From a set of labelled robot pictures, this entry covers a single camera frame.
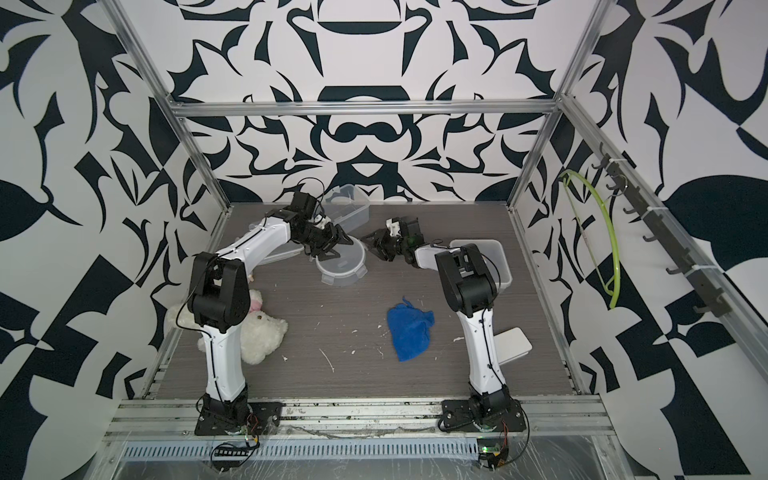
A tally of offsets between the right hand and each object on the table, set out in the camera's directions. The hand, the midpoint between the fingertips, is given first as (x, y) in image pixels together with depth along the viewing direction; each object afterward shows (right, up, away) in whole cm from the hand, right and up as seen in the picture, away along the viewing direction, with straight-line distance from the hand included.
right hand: (363, 238), depth 100 cm
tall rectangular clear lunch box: (-8, +12, +18) cm, 23 cm away
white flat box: (+42, -29, -18) cm, 54 cm away
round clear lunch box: (-6, -10, -8) cm, 13 cm away
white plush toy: (-25, -25, -21) cm, 41 cm away
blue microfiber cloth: (+14, -25, -15) cm, 33 cm away
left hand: (-4, -1, -6) cm, 8 cm away
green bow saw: (+58, -7, -34) cm, 68 cm away
